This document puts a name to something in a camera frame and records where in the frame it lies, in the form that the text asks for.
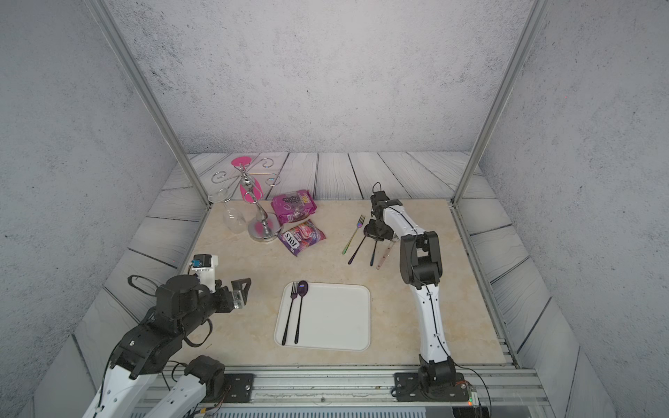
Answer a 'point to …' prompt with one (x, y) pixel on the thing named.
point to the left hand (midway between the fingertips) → (240, 281)
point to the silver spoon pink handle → (379, 266)
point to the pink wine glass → (251, 188)
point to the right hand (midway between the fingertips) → (376, 235)
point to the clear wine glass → (233, 219)
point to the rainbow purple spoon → (355, 251)
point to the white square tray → (334, 316)
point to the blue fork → (373, 253)
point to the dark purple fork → (293, 294)
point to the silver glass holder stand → (266, 226)
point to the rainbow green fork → (360, 225)
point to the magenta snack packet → (293, 205)
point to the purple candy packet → (301, 237)
